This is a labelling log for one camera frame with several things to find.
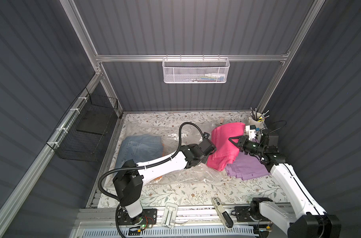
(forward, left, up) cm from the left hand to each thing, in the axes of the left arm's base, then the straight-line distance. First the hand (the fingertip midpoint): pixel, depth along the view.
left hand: (203, 153), depth 79 cm
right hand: (+3, -14, +8) cm, 17 cm away
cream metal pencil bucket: (+31, -42, -6) cm, 52 cm away
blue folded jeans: (+9, +38, -8) cm, 40 cm away
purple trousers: (-2, -27, -13) cm, 30 cm away
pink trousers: (-2, -11, +6) cm, 13 cm away
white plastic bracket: (-29, +18, -13) cm, 37 cm away
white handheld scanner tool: (-28, -8, -11) cm, 31 cm away
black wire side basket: (+5, +62, +11) cm, 63 cm away
